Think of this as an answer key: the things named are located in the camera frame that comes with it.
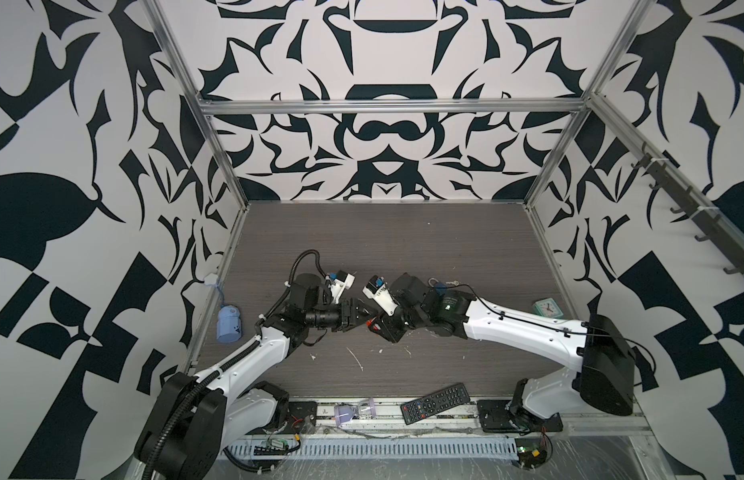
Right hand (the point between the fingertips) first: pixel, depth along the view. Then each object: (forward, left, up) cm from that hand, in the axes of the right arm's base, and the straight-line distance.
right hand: (373, 322), depth 76 cm
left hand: (+2, -1, +2) cm, 3 cm away
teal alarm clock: (+10, -52, -14) cm, 55 cm away
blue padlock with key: (+17, -21, -14) cm, 30 cm away
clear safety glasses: (-17, +2, -13) cm, 21 cm away
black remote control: (-16, -15, -13) cm, 25 cm away
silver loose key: (+19, -27, -15) cm, 36 cm away
